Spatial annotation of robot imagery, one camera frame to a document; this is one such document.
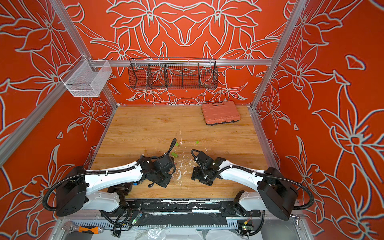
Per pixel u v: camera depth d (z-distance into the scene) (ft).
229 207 2.43
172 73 3.29
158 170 2.00
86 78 3.04
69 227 2.24
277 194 1.35
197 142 3.20
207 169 2.08
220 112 3.62
